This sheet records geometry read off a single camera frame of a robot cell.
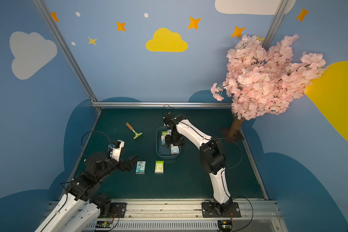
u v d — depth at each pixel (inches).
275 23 29.5
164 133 41.1
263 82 23.7
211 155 20.8
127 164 25.6
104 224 28.2
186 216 29.4
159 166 34.7
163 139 38.3
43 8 27.2
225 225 28.7
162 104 32.2
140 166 34.5
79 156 39.2
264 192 33.6
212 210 29.5
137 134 41.6
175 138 30.5
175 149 36.6
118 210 29.3
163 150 37.9
